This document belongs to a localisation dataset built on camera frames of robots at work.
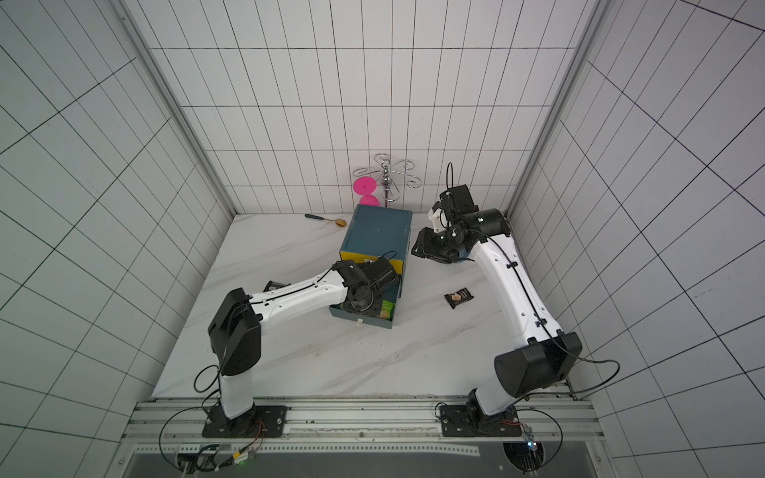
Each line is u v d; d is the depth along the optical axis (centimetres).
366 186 88
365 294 62
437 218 70
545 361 40
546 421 67
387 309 83
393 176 92
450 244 54
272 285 98
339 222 118
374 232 87
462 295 95
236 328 45
